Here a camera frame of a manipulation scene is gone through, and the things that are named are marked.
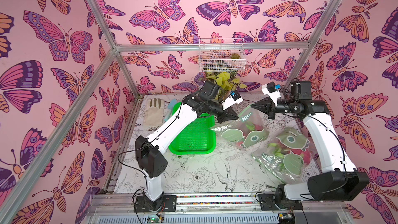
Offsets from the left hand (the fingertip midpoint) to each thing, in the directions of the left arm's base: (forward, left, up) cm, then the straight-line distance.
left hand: (237, 116), depth 71 cm
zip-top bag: (-10, -28, -20) cm, 36 cm away
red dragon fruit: (0, -7, -11) cm, 13 cm away
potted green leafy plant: (+27, +3, -4) cm, 28 cm away
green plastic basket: (+5, +19, -30) cm, 36 cm away
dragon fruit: (-6, -26, -22) cm, 34 cm away
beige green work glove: (+22, +51, -28) cm, 62 cm away
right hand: (+3, -8, +5) cm, 10 cm away
